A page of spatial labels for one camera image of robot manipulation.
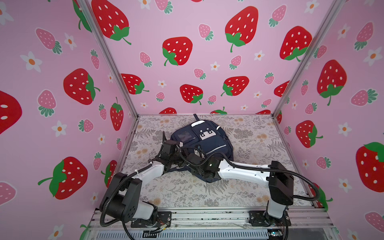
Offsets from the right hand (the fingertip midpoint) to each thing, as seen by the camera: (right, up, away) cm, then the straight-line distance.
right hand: (193, 165), depth 82 cm
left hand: (+2, +5, +3) cm, 6 cm away
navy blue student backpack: (+7, +16, +16) cm, 24 cm away
